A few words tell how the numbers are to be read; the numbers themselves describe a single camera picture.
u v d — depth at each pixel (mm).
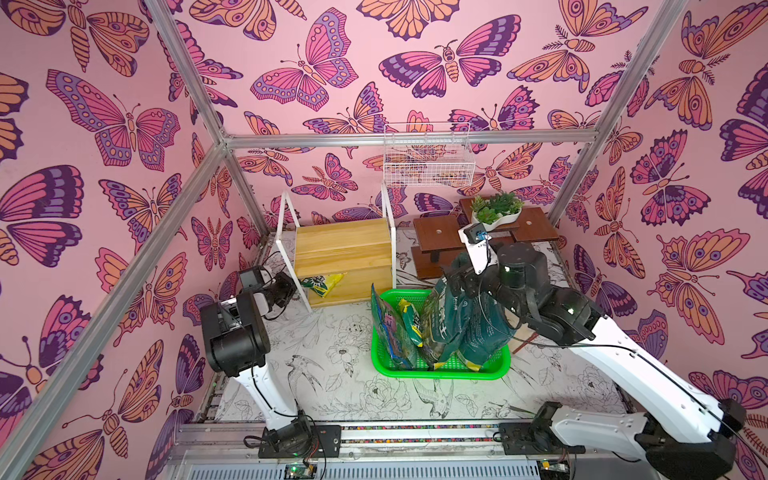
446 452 730
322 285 973
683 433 388
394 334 751
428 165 1054
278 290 873
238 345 508
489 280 544
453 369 854
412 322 808
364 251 881
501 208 853
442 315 682
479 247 530
